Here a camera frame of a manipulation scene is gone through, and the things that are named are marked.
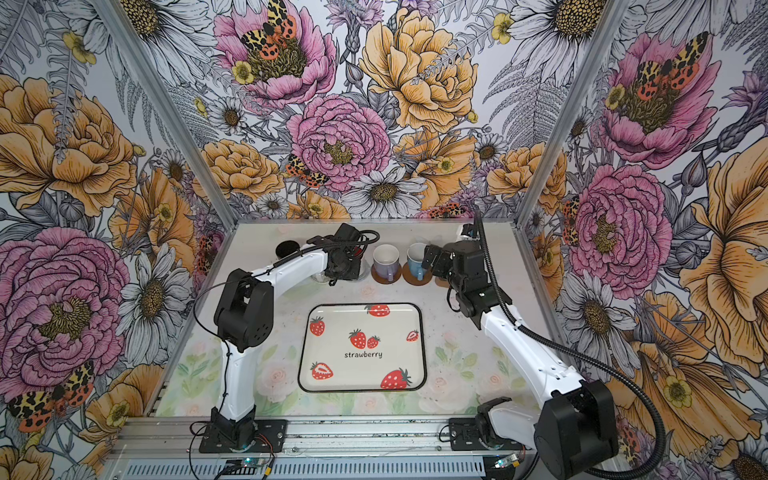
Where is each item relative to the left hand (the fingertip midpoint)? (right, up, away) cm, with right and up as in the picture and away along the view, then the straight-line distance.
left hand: (347, 279), depth 98 cm
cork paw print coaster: (+32, -2, +7) cm, 32 cm away
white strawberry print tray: (+6, -19, -9) cm, 22 cm away
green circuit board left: (-19, -40, -27) cm, 52 cm away
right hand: (+27, +7, -16) cm, 32 cm away
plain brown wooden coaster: (+22, -1, +4) cm, 22 cm away
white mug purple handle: (+12, +6, +6) cm, 15 cm away
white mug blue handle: (+22, +8, +2) cm, 23 cm away
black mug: (-21, +10, +4) cm, 24 cm away
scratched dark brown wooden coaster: (+13, -1, +4) cm, 13 cm away
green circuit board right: (+43, -40, -27) cm, 64 cm away
